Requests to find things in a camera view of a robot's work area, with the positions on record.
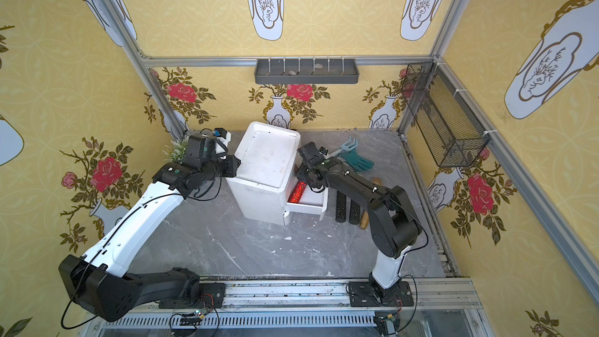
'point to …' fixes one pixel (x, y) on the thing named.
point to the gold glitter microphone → (364, 219)
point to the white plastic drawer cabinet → (267, 155)
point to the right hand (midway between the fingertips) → (295, 178)
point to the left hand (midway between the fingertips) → (237, 161)
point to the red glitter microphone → (297, 192)
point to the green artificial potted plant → (176, 152)
